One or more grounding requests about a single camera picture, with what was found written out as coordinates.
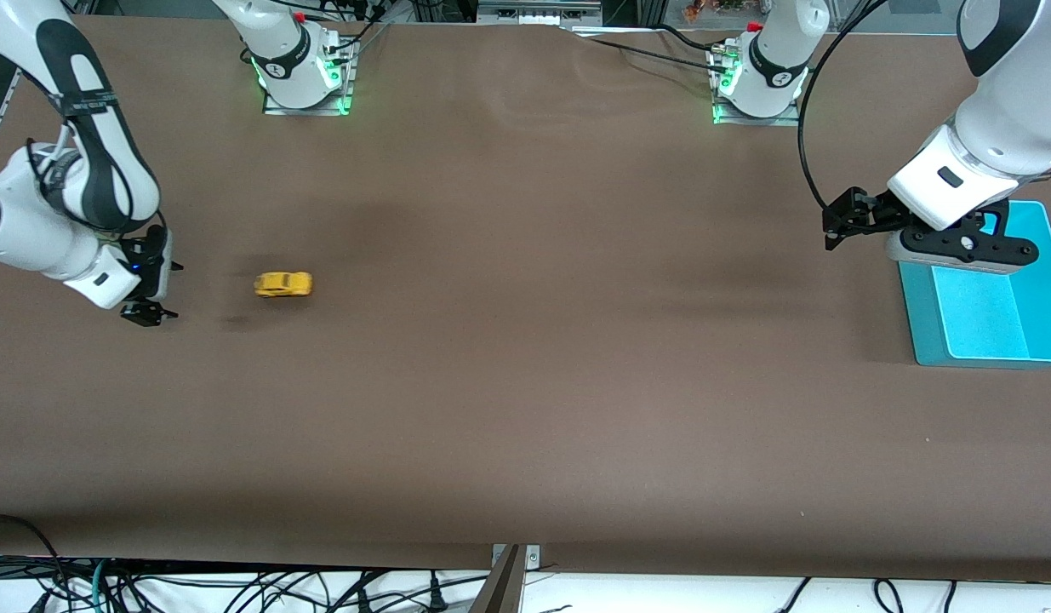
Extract yellow beetle toy car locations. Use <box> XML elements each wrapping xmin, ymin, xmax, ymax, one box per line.
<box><xmin>254</xmin><ymin>271</ymin><xmax>314</xmax><ymax>299</ymax></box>

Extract teal plastic bin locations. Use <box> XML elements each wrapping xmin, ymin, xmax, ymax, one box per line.
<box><xmin>898</xmin><ymin>201</ymin><xmax>1051</xmax><ymax>369</ymax></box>

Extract grey power strip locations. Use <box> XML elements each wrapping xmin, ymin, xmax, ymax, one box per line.
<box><xmin>477</xmin><ymin>0</ymin><xmax>603</xmax><ymax>26</ymax></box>

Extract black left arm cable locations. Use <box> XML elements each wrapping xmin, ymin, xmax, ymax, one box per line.
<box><xmin>797</xmin><ymin>0</ymin><xmax>883</xmax><ymax>214</ymax></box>

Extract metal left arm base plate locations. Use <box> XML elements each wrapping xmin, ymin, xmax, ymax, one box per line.
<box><xmin>711</xmin><ymin>43</ymin><xmax>803</xmax><ymax>127</ymax></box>

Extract black looping cable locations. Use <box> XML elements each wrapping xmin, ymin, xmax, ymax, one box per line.
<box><xmin>0</xmin><ymin>514</ymin><xmax>66</xmax><ymax>613</ymax></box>

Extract black cable across table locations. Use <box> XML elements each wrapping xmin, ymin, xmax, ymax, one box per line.
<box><xmin>576</xmin><ymin>24</ymin><xmax>732</xmax><ymax>74</ymax></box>

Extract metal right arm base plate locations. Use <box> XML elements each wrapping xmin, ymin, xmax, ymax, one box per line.
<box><xmin>263</xmin><ymin>38</ymin><xmax>357</xmax><ymax>117</ymax></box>

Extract tangled black cables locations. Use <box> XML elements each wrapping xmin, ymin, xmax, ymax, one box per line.
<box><xmin>108</xmin><ymin>569</ymin><xmax>492</xmax><ymax>613</ymax></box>

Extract black right base cables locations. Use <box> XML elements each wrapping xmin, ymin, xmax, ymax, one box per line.
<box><xmin>321</xmin><ymin>0</ymin><xmax>391</xmax><ymax>57</ymax></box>

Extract dark metal post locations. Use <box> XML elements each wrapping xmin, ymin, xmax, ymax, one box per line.
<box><xmin>470</xmin><ymin>545</ymin><xmax>526</xmax><ymax>613</ymax></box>

